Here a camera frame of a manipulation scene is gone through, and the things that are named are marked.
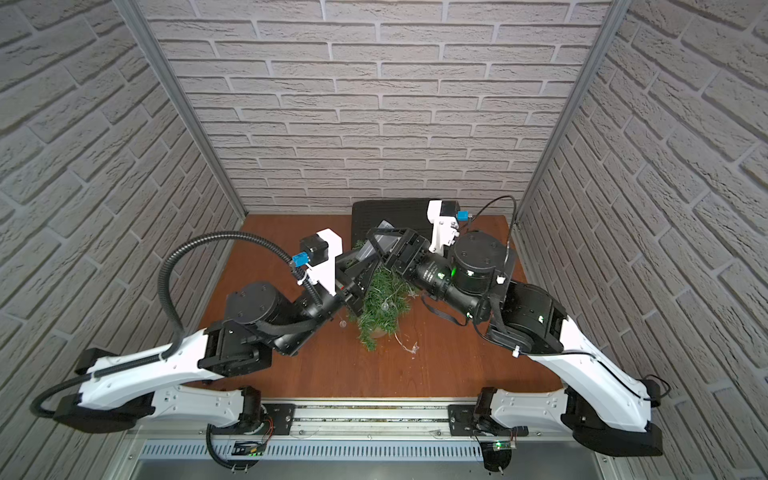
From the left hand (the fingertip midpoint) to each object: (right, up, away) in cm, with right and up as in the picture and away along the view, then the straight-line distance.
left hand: (383, 248), depth 46 cm
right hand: (-1, +1, +1) cm, 2 cm away
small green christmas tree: (-3, -18, +22) cm, 29 cm away
